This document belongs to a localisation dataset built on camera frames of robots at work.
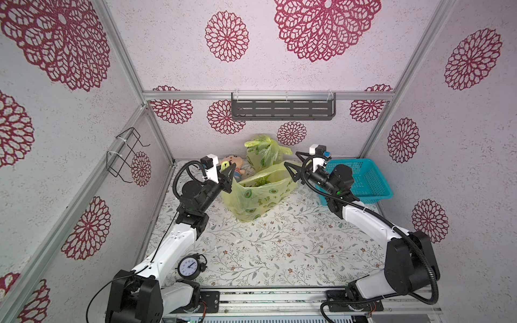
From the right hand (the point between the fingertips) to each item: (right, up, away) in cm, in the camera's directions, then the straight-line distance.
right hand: (291, 157), depth 73 cm
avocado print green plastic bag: (-10, +5, +23) cm, 25 cm away
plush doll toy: (-23, -4, +35) cm, 42 cm away
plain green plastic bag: (-15, -16, +8) cm, 24 cm away
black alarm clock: (-39, -43, +7) cm, 59 cm away
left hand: (-21, -3, 0) cm, 21 cm away
